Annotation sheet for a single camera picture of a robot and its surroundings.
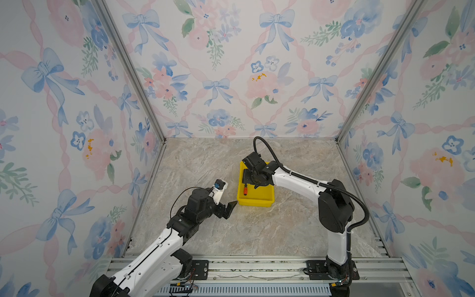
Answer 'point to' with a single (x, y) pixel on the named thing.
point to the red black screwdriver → (245, 189)
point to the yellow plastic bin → (262, 196)
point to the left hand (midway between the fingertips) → (228, 194)
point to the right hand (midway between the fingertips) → (246, 177)
